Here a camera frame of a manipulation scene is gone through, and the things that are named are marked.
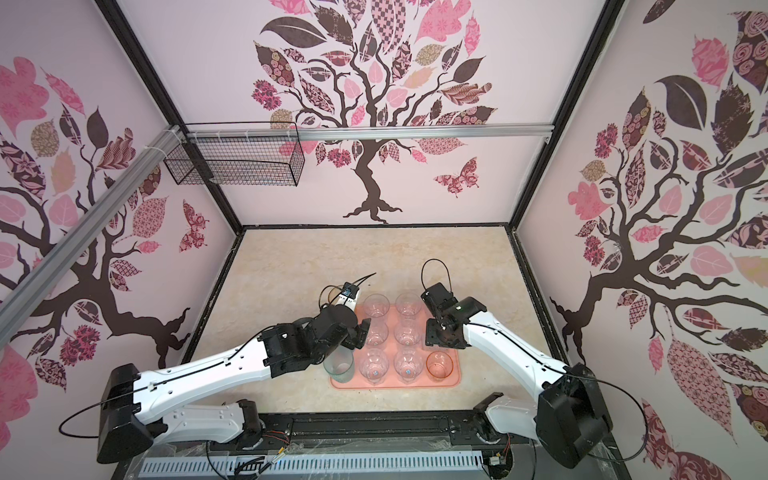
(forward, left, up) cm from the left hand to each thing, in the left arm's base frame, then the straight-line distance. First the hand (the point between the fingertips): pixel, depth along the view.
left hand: (356, 320), depth 75 cm
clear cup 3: (-6, -4, -16) cm, 17 cm away
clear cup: (+12, -4, -13) cm, 18 cm away
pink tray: (+3, -13, -15) cm, 20 cm away
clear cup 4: (-6, -14, -16) cm, 22 cm away
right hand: (0, -23, -10) cm, 25 cm away
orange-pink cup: (-6, -23, -16) cm, 29 cm away
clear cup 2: (+13, -15, -15) cm, 24 cm away
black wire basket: (+51, +39, +16) cm, 67 cm away
